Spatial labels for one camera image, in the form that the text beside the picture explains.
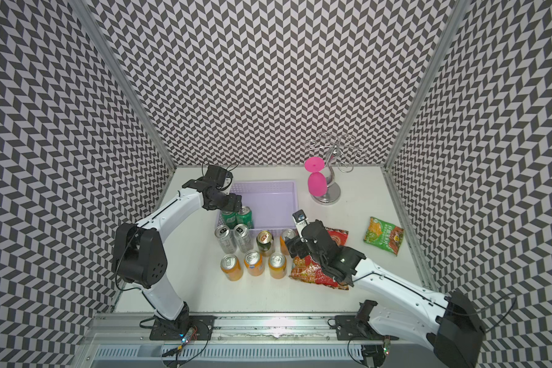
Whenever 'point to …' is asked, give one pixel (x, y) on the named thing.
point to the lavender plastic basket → (271, 205)
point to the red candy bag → (304, 268)
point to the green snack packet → (384, 234)
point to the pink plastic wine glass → (317, 182)
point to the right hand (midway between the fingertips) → (300, 234)
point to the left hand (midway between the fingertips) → (231, 206)
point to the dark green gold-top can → (264, 240)
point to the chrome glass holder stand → (343, 148)
